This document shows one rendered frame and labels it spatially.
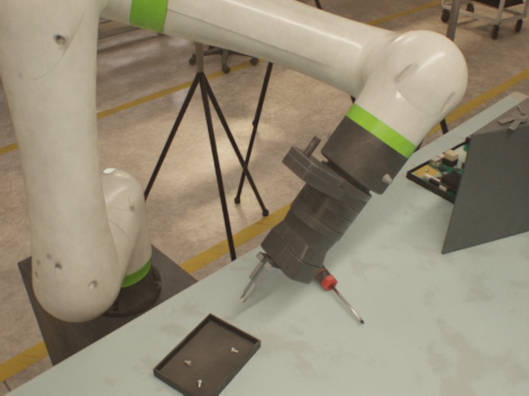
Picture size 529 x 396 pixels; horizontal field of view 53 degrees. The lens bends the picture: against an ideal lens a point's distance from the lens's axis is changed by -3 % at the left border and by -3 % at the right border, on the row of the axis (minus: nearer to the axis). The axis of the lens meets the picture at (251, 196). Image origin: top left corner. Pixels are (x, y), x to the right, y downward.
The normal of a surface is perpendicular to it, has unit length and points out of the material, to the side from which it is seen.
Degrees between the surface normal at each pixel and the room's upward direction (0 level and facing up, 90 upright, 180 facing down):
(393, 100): 64
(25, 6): 79
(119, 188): 15
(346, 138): 52
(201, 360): 0
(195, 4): 82
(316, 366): 0
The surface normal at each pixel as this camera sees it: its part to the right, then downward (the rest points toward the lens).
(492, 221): 0.32, 0.55
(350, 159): -0.37, -0.02
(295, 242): -0.63, -0.33
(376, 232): 0.00, -0.82
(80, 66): 0.81, 0.46
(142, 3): -0.05, 0.68
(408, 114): -0.04, 0.36
